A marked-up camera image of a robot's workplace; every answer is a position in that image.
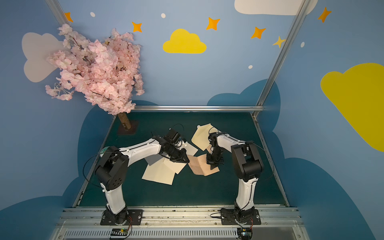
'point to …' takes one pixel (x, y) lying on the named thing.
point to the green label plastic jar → (102, 152)
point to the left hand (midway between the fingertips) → (189, 159)
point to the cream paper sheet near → (163, 170)
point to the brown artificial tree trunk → (124, 120)
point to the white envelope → (190, 149)
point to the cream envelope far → (200, 137)
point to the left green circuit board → (119, 232)
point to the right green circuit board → (244, 233)
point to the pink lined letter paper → (199, 165)
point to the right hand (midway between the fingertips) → (212, 166)
